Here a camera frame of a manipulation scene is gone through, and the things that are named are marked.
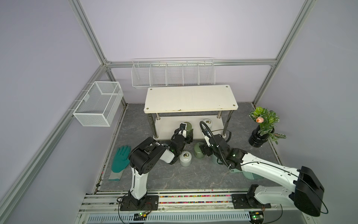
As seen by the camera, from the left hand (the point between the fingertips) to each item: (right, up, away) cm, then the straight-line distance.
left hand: (188, 129), depth 94 cm
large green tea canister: (+6, -13, -10) cm, 18 cm away
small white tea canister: (+13, +5, -4) cm, 14 cm away
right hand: (+10, -5, -12) cm, 17 cm away
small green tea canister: (0, +2, -5) cm, 6 cm away
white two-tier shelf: (+9, +13, -23) cm, 28 cm away
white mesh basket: (-55, +16, -10) cm, 58 cm away
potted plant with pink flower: (+41, +7, -21) cm, 46 cm away
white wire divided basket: (-8, +41, +5) cm, 42 cm away
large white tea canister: (-2, -17, -11) cm, 20 cm away
